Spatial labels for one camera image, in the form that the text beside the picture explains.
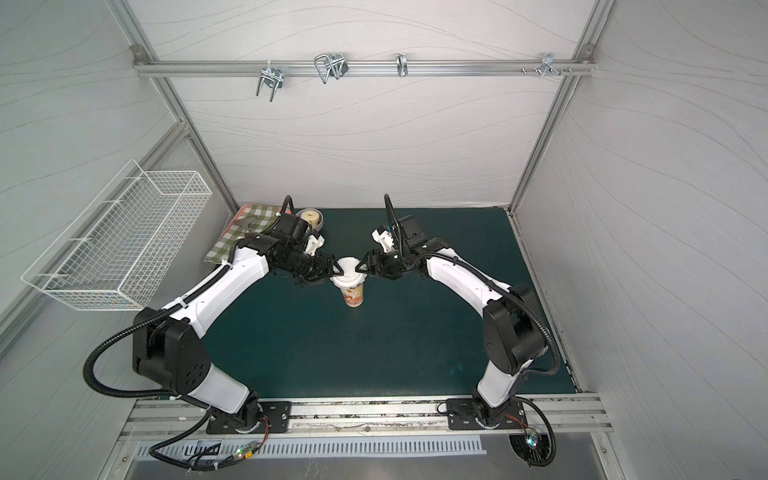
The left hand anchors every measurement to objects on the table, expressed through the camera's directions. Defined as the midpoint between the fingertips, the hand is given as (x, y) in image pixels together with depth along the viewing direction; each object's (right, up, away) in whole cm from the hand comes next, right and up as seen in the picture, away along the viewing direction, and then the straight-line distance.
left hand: (335, 276), depth 81 cm
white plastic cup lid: (+4, 0, -1) cm, 4 cm away
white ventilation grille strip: (-11, -40, -11) cm, 43 cm away
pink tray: (-46, +22, +38) cm, 64 cm away
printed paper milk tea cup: (+4, -3, +1) cm, 6 cm away
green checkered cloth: (-39, +17, +34) cm, 55 cm away
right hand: (+7, +2, +1) cm, 7 cm away
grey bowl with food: (-13, +18, +27) cm, 35 cm away
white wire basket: (-49, +7, -14) cm, 51 cm away
